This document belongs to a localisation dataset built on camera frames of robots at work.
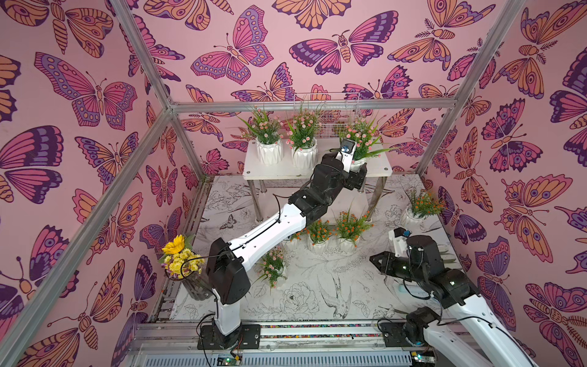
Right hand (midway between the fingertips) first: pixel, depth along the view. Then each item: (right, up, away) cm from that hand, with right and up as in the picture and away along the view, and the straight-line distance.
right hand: (372, 257), depth 75 cm
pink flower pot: (-32, -3, -2) cm, 32 cm away
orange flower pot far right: (+25, +16, +15) cm, 33 cm away
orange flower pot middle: (-17, +6, +9) cm, 20 cm away
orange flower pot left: (-24, +2, +15) cm, 28 cm away
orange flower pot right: (-6, +8, +8) cm, 13 cm away
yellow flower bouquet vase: (-57, +1, -10) cm, 58 cm away
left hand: (-7, +32, -4) cm, 33 cm away
